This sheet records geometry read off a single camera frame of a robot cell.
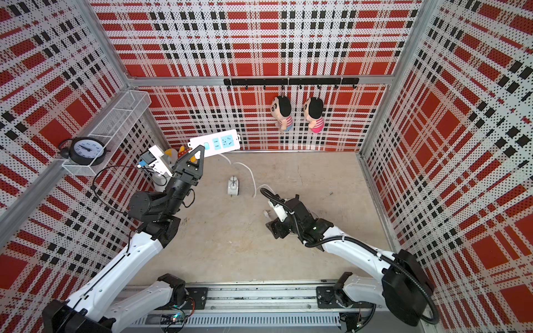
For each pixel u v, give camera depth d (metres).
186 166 0.52
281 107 0.91
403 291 0.40
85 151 0.64
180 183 0.53
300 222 0.61
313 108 0.94
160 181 0.96
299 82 0.90
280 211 0.72
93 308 0.39
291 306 0.73
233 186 0.96
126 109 0.77
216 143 0.56
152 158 0.50
